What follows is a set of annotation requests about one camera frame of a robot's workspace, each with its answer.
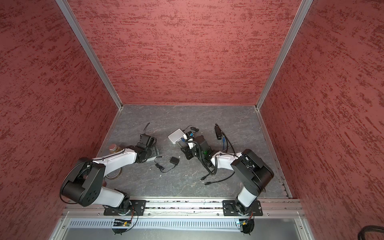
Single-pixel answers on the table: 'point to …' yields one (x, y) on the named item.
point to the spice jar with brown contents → (113, 148)
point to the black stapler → (218, 132)
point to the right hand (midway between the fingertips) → (181, 151)
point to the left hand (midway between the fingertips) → (152, 154)
